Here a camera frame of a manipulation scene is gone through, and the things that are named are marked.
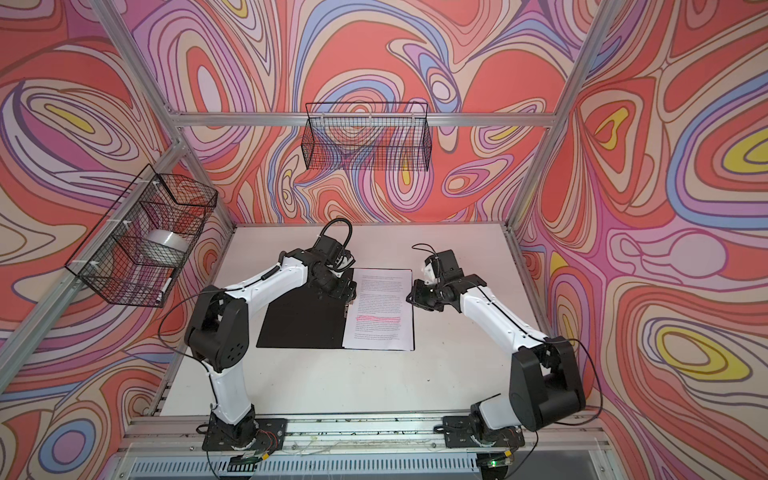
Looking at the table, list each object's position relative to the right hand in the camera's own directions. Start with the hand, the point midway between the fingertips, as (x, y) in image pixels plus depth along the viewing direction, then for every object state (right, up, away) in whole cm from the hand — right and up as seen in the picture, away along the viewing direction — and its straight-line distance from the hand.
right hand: (411, 307), depth 85 cm
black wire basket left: (-71, +16, -11) cm, 73 cm away
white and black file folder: (-33, -5, +7) cm, 34 cm away
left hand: (-20, +4, +8) cm, 22 cm away
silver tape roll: (-63, +19, -11) cm, 66 cm away
